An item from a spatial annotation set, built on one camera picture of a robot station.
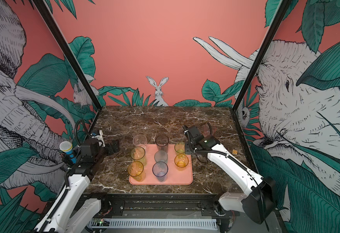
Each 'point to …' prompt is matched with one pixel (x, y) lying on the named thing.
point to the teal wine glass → (161, 156)
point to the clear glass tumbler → (140, 140)
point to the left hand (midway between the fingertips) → (110, 140)
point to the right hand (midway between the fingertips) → (188, 146)
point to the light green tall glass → (138, 154)
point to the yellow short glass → (181, 161)
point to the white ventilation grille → (192, 223)
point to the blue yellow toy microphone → (66, 147)
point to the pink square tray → (175, 176)
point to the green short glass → (179, 147)
